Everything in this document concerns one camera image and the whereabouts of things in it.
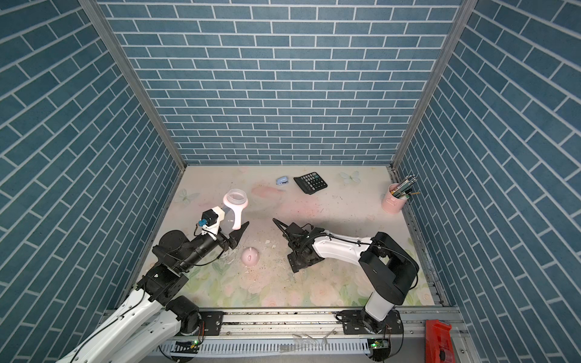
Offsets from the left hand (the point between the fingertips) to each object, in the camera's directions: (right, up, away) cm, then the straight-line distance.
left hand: (244, 216), depth 67 cm
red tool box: (+58, -38, -1) cm, 69 cm away
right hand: (+18, -21, +20) cm, 34 cm away
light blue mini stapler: (+8, +12, +45) cm, 47 cm away
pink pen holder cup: (+56, +1, +30) cm, 64 cm away
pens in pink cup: (+61, +8, +29) cm, 68 cm away
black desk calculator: (+22, +10, +44) cm, 50 cm away
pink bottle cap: (-2, -17, +17) cm, 24 cm away
